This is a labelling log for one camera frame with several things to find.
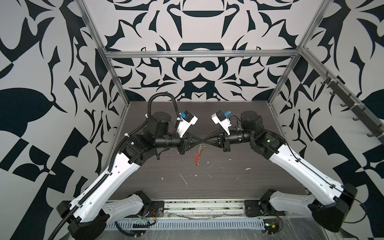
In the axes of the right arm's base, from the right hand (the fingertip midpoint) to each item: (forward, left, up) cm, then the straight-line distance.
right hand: (205, 142), depth 59 cm
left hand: (+1, +1, +1) cm, 2 cm away
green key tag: (+4, +3, -36) cm, 36 cm away
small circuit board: (-25, -31, -36) cm, 54 cm away
